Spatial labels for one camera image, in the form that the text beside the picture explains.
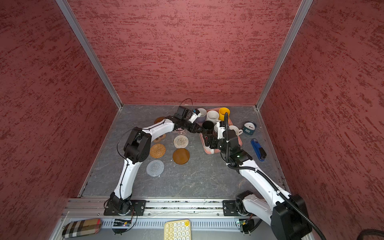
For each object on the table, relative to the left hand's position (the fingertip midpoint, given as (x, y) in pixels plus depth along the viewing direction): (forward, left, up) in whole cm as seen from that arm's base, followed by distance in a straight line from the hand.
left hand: (199, 129), depth 99 cm
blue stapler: (-15, -39, -3) cm, 42 cm away
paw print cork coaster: (-20, +18, +21) cm, 34 cm away
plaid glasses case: (-54, +54, -3) cm, 77 cm away
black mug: (0, -5, +2) cm, 6 cm away
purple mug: (+14, -3, +3) cm, 15 cm away
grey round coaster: (-25, +27, -6) cm, 37 cm away
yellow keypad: (-54, +10, -4) cm, 56 cm away
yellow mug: (+15, -17, +2) cm, 23 cm away
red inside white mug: (-13, -6, -5) cm, 15 cm away
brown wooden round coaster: (-17, +12, -6) cm, 21 cm away
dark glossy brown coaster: (+12, +30, -5) cm, 33 cm away
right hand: (-14, -4, +11) cm, 19 cm away
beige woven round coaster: (-6, +12, -6) cm, 15 cm away
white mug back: (+14, -10, -1) cm, 17 cm away
